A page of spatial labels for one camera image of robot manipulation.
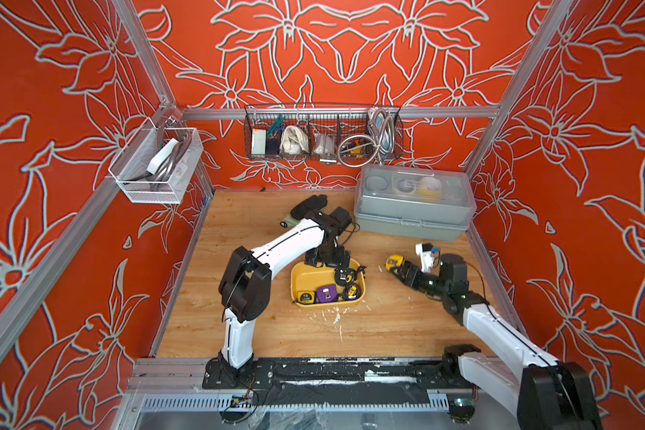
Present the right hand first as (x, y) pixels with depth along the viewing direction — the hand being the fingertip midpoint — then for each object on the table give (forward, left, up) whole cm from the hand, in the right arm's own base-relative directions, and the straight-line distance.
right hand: (388, 271), depth 81 cm
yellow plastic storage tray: (+3, +26, -11) cm, 28 cm away
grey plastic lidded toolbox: (+21, -10, +8) cm, 25 cm away
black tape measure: (+2, +13, -8) cm, 16 cm away
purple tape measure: (-4, +19, -8) cm, 21 cm away
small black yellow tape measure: (-4, +11, -8) cm, 14 cm away
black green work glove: (+39, +25, -11) cm, 47 cm away
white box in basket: (+37, +44, +22) cm, 61 cm away
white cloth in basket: (+38, +31, +22) cm, 54 cm away
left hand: (+4, +17, -2) cm, 18 cm away
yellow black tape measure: (-5, +26, -9) cm, 28 cm away
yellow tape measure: (+3, -2, +1) cm, 4 cm away
